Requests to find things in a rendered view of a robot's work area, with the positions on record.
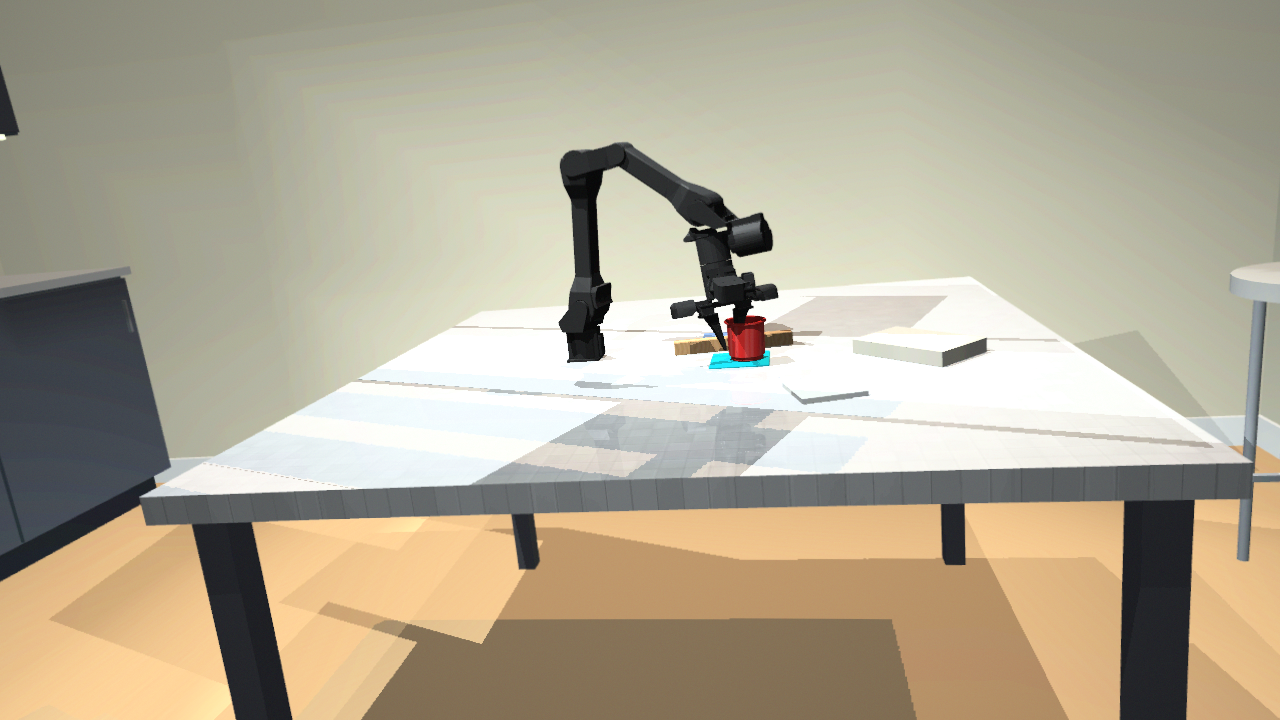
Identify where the cream flat rectangular slab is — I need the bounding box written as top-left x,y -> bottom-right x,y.
852,327 -> 987,366

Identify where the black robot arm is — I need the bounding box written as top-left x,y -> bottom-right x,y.
558,142 -> 773,363

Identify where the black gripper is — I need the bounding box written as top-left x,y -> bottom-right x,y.
669,260 -> 780,351

